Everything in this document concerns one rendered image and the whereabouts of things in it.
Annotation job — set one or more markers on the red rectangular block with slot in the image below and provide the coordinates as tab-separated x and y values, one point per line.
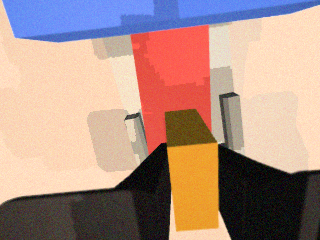
173	73

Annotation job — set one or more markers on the yellow rectangular block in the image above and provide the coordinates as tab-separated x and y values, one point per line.
193	164

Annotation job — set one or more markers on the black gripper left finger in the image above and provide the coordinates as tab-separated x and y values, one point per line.
137	208

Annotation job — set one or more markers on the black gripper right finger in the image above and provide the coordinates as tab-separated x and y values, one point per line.
257	201

